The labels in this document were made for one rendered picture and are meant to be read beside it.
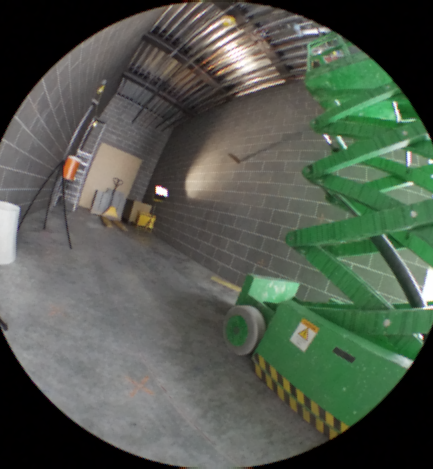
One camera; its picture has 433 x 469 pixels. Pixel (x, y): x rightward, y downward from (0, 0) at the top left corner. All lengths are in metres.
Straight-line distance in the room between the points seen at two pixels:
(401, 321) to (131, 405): 1.04
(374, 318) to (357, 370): 0.24
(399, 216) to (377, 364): 0.59
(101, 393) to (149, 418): 0.19
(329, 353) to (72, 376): 0.94
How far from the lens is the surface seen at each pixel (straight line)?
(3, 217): 1.39
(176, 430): 0.70
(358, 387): 0.75
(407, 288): 1.03
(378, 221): 0.88
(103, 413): 0.70
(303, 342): 0.76
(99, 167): 6.78
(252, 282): 1.09
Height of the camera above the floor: 0.65
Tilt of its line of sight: 1 degrees down
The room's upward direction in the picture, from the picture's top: 19 degrees clockwise
